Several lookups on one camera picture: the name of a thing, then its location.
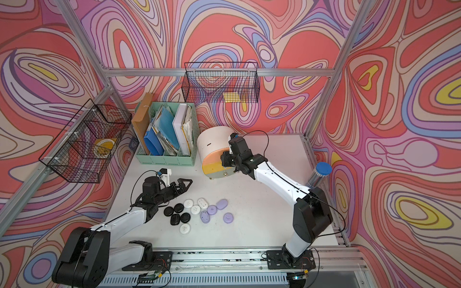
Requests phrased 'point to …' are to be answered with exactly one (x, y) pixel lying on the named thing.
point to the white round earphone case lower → (185, 228)
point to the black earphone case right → (185, 218)
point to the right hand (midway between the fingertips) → (224, 161)
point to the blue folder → (153, 143)
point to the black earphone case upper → (179, 207)
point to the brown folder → (140, 122)
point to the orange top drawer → (215, 156)
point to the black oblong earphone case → (175, 219)
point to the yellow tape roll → (102, 146)
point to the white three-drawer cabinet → (212, 143)
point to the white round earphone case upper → (188, 203)
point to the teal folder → (166, 126)
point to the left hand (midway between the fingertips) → (188, 184)
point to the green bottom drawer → (220, 174)
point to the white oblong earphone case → (202, 203)
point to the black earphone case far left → (168, 211)
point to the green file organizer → (176, 159)
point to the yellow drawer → (213, 168)
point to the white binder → (177, 122)
